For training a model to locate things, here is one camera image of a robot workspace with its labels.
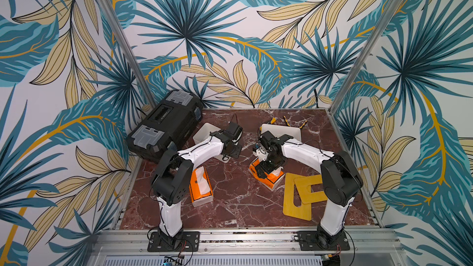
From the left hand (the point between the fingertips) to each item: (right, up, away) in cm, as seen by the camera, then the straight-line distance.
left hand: (234, 153), depth 92 cm
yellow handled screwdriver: (+23, +17, +21) cm, 36 cm away
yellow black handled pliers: (+42, +15, +20) cm, 49 cm away
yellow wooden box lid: (+30, -25, -11) cm, 41 cm away
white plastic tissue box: (-17, +10, +6) cm, 20 cm away
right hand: (+16, -8, -1) cm, 18 cm away
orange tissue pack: (-15, -13, -12) cm, 23 cm away
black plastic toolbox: (-33, +14, 0) cm, 35 cm away
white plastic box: (+26, +11, +13) cm, 31 cm away
